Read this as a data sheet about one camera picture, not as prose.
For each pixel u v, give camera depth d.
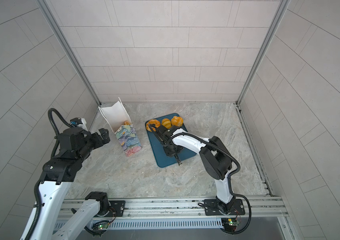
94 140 0.58
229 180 0.53
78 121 0.56
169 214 0.71
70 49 0.87
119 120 0.92
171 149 0.74
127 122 0.92
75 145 0.48
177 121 1.00
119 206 0.72
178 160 0.79
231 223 0.68
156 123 1.02
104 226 0.64
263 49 0.86
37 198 0.38
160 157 0.87
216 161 0.49
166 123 1.01
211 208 0.71
